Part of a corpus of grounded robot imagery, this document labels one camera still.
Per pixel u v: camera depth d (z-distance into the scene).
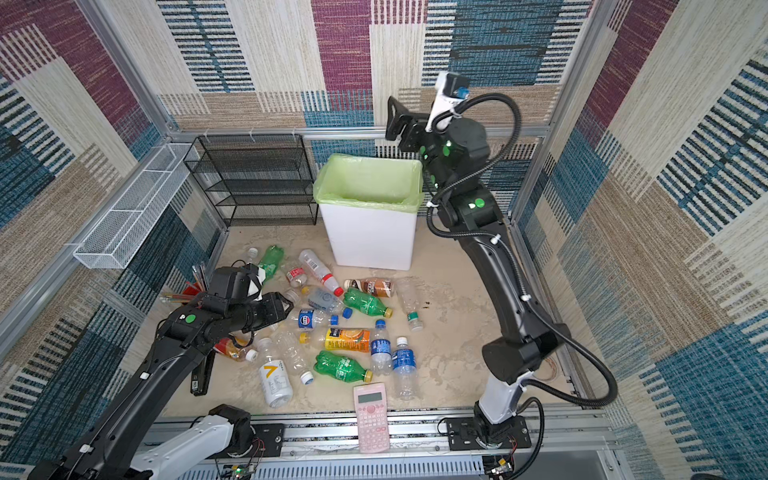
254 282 0.59
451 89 0.45
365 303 0.98
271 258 1.05
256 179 1.08
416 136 0.51
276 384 0.76
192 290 0.89
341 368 0.79
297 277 0.99
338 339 0.85
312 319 0.89
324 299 0.93
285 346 0.84
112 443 0.39
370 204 0.81
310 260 1.02
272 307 0.65
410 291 1.01
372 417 0.76
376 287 0.96
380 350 0.83
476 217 0.46
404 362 0.80
